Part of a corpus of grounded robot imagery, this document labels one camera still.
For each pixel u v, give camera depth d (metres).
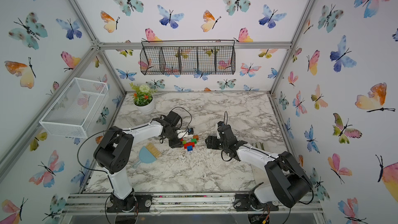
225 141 0.68
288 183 0.43
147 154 0.89
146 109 1.03
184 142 0.90
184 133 0.82
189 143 0.92
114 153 0.49
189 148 0.91
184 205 0.74
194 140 0.93
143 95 0.98
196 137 0.93
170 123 0.77
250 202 0.72
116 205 0.69
